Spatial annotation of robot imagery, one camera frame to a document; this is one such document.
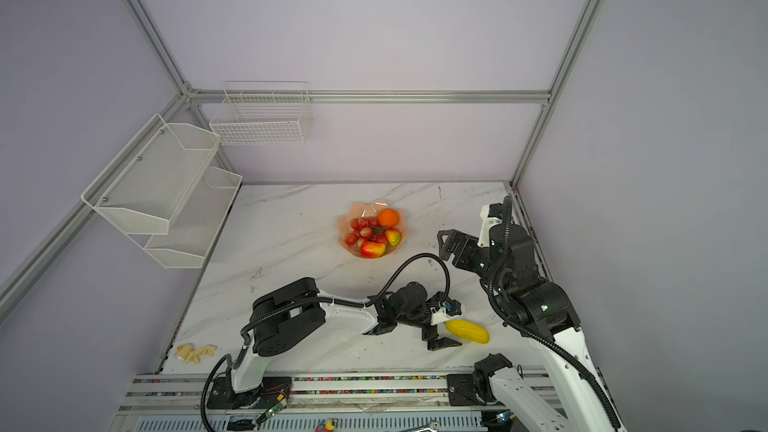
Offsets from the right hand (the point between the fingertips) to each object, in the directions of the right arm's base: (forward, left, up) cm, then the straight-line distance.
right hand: (450, 237), depth 65 cm
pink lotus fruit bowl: (+32, +23, -28) cm, 48 cm away
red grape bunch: (+21, +23, -25) cm, 39 cm away
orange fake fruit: (+26, +16, -25) cm, 39 cm away
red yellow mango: (+19, +14, -26) cm, 35 cm away
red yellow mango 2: (+12, +20, -25) cm, 34 cm away
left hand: (-10, -4, -27) cm, 29 cm away
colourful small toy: (-33, +28, -29) cm, 52 cm away
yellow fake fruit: (-11, -7, -29) cm, 32 cm away
